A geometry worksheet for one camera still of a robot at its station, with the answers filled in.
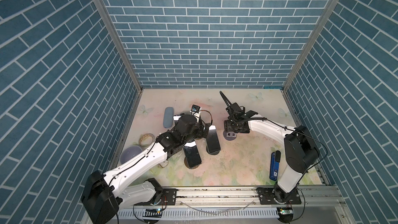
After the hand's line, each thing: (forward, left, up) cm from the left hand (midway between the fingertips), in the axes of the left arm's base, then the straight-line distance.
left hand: (203, 121), depth 77 cm
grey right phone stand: (+1, -16, -16) cm, 23 cm away
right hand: (+6, -15, -14) cm, 22 cm away
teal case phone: (-4, -5, -12) cm, 14 cm away
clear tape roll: (-14, +21, -19) cm, 32 cm away
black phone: (-11, +6, -13) cm, 18 cm away
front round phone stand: (-16, +8, -16) cm, 24 cm away
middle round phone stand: (-10, -6, -16) cm, 20 cm away
